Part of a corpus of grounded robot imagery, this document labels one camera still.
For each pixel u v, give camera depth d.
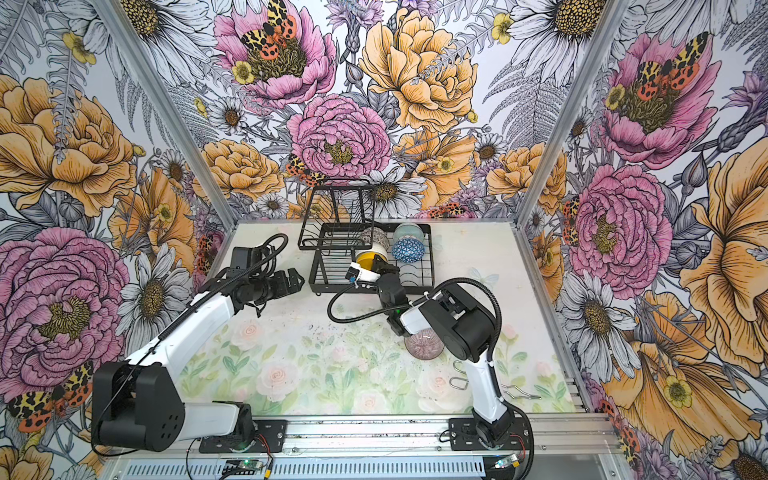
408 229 1.11
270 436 0.74
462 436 0.74
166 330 0.48
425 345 0.89
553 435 0.76
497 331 0.52
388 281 0.76
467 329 0.55
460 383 0.83
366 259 0.95
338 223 1.10
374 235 1.10
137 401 0.41
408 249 1.09
